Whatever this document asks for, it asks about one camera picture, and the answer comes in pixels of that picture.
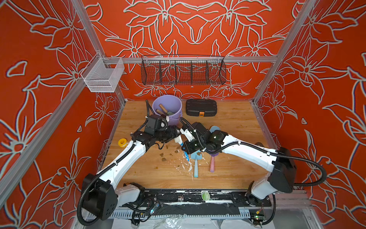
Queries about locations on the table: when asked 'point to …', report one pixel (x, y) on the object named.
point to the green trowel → (160, 112)
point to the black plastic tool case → (201, 107)
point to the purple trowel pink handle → (212, 161)
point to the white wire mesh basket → (99, 79)
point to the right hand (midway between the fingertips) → (181, 146)
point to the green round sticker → (206, 195)
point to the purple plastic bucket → (171, 103)
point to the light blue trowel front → (195, 156)
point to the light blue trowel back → (214, 128)
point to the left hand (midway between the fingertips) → (180, 132)
